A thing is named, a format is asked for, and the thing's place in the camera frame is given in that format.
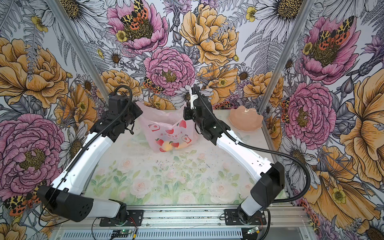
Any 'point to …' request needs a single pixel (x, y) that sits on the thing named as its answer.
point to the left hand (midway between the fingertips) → (138, 111)
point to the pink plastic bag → (165, 130)
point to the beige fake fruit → (167, 146)
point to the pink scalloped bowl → (246, 118)
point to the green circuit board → (121, 233)
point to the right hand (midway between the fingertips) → (186, 107)
